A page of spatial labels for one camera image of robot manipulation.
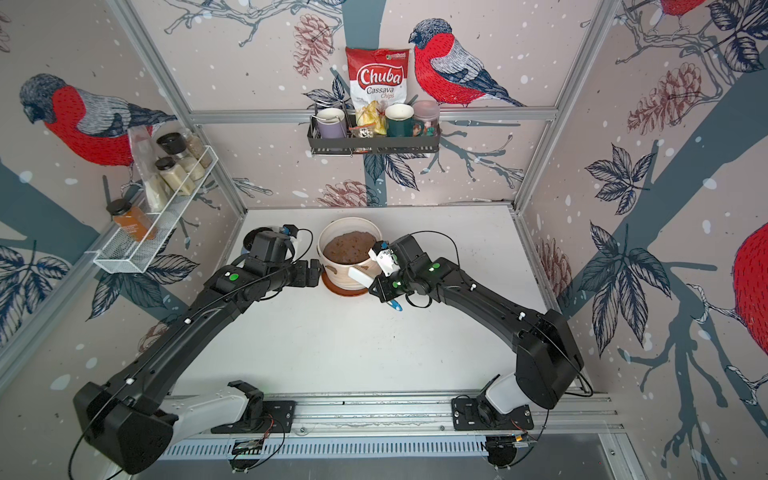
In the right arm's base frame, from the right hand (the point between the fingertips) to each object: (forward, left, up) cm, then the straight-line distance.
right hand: (371, 286), depth 80 cm
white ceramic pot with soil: (+19, +11, -6) cm, 23 cm away
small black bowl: (+25, +47, -10) cm, 54 cm away
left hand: (+4, +16, +6) cm, 18 cm away
